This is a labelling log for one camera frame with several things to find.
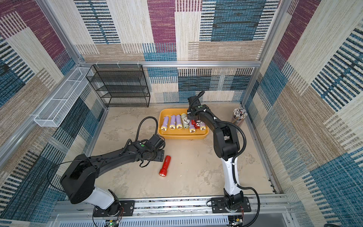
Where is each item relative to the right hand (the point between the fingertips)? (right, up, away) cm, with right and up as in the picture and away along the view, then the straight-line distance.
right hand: (195, 116), depth 102 cm
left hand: (-23, -24, -14) cm, 36 cm away
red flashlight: (-1, -5, -3) cm, 6 cm away
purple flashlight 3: (-11, -7, 0) cm, 13 cm away
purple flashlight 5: (+6, -8, 0) cm, 10 cm away
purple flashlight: (-22, -8, 0) cm, 24 cm away
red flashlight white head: (-6, -3, 0) cm, 7 cm away
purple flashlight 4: (-2, -8, -1) cm, 9 cm away
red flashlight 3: (-20, -32, -18) cm, 42 cm away
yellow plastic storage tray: (-8, -12, +1) cm, 15 cm away
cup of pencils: (+26, +1, -12) cm, 29 cm away
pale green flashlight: (-8, 0, +5) cm, 10 cm away
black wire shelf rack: (-56, +23, +7) cm, 61 cm away
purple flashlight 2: (-16, -7, +1) cm, 17 cm away
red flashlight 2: (+2, -5, -2) cm, 6 cm away
